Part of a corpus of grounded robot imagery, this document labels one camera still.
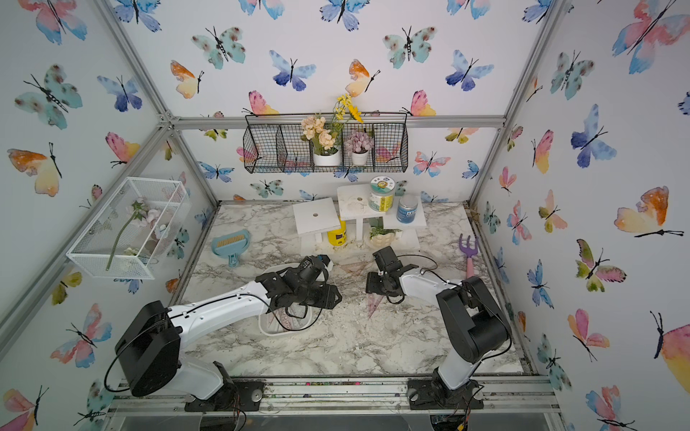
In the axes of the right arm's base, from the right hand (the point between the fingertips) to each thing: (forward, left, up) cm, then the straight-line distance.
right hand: (375, 283), depth 94 cm
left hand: (-10, +11, +8) cm, 17 cm away
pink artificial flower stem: (+2, +66, +31) cm, 73 cm away
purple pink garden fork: (+17, -36, -3) cm, 40 cm away
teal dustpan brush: (+13, +56, -1) cm, 57 cm away
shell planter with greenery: (+15, -2, +6) cm, 17 cm away
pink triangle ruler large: (+8, +7, -3) cm, 11 cm away
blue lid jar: (+17, -9, +20) cm, 28 cm away
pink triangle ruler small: (-5, 0, -3) cm, 6 cm away
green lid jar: (+16, 0, +27) cm, 32 cm away
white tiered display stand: (+18, +5, +8) cm, 21 cm away
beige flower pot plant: (+33, +18, +29) cm, 48 cm away
